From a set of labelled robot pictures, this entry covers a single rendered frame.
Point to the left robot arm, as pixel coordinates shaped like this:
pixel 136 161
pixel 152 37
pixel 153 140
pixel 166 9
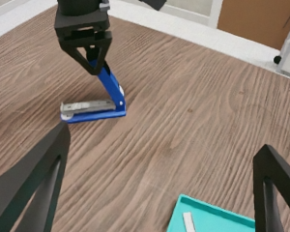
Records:
pixel 155 4

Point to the teal shallow tray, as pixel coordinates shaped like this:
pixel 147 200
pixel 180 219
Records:
pixel 208 218

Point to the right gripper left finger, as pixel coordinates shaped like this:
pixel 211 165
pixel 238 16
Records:
pixel 41 171

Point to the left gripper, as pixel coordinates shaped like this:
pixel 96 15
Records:
pixel 78 14

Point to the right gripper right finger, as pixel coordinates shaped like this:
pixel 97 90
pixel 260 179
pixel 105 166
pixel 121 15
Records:
pixel 270 172

